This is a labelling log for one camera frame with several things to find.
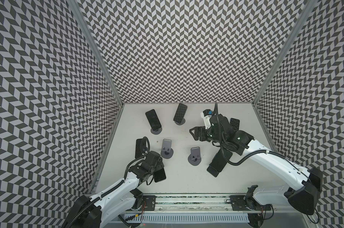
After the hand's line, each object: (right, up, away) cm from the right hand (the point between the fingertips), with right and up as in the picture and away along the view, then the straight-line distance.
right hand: (196, 132), depth 74 cm
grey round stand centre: (0, -16, +9) cm, 19 cm away
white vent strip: (-4, -42, -4) cm, 42 cm away
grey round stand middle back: (-7, +4, +27) cm, 28 cm away
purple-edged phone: (-27, +6, +21) cm, 34 cm away
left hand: (-23, -21, +13) cm, 33 cm away
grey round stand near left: (-16, -14, +13) cm, 25 cm away
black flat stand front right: (+11, -24, +7) cm, 27 cm away
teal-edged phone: (-8, +11, +28) cm, 31 cm away
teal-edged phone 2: (-35, -13, +26) cm, 46 cm away
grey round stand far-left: (-25, -3, +26) cm, 36 cm away
